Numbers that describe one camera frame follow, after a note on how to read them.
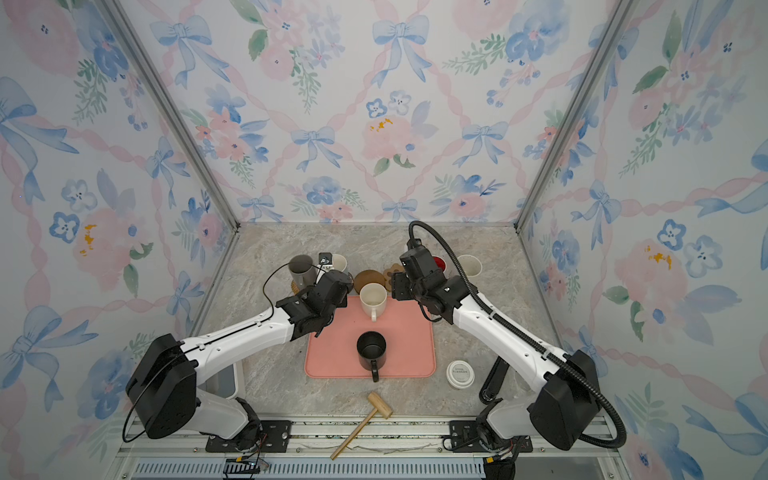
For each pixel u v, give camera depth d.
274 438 0.74
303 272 0.93
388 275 1.06
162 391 0.42
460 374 0.78
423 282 0.59
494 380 0.80
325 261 0.72
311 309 0.62
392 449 0.72
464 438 0.73
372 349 0.87
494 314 0.49
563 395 0.40
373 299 0.93
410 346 0.88
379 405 0.78
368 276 1.04
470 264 1.00
